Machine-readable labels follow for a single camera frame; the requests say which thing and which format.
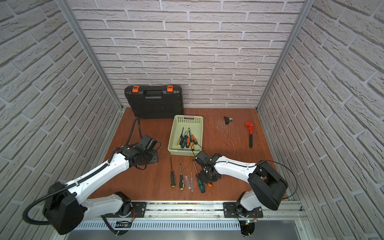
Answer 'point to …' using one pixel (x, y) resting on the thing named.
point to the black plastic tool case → (151, 101)
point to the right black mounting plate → (230, 211)
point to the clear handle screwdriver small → (192, 183)
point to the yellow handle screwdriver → (192, 146)
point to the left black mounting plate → (139, 210)
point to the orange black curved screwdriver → (209, 185)
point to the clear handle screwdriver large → (187, 180)
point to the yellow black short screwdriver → (181, 182)
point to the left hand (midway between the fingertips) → (158, 155)
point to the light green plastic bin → (176, 123)
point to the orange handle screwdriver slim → (193, 138)
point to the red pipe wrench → (250, 125)
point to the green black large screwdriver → (201, 184)
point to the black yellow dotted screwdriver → (172, 176)
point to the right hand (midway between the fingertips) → (210, 180)
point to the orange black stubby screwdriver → (188, 142)
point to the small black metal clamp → (227, 120)
